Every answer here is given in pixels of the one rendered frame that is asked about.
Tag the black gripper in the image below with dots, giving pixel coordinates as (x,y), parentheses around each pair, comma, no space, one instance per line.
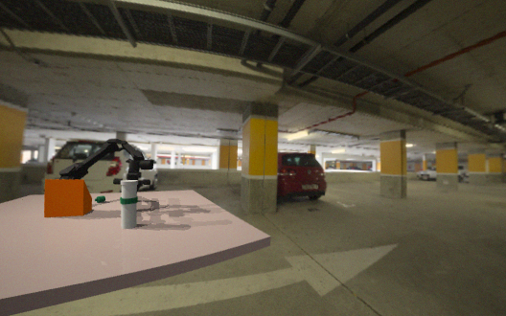
(140,182)

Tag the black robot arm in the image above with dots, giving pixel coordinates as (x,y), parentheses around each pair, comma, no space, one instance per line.
(78,170)

